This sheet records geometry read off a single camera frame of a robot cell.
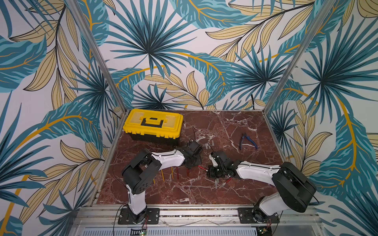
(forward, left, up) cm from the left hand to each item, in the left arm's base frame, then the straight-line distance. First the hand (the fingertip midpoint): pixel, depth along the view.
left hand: (198, 163), depth 91 cm
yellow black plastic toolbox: (+16, +22, +16) cm, 31 cm away
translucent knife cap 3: (+15, -10, 0) cm, 18 cm away
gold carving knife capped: (-6, +16, -1) cm, 17 cm away
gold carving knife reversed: (-7, +22, -1) cm, 23 cm away
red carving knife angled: (-12, -14, 0) cm, 18 cm away
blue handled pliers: (+23, -33, 0) cm, 40 cm away
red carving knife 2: (-2, -3, -2) cm, 4 cm away
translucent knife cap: (+13, -5, 0) cm, 14 cm away
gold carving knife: (-11, +26, 0) cm, 28 cm away
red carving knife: (-6, +6, -1) cm, 8 cm away
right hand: (-6, -5, -1) cm, 7 cm away
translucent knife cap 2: (+11, -8, 0) cm, 14 cm away
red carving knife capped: (-6, +13, -1) cm, 14 cm away
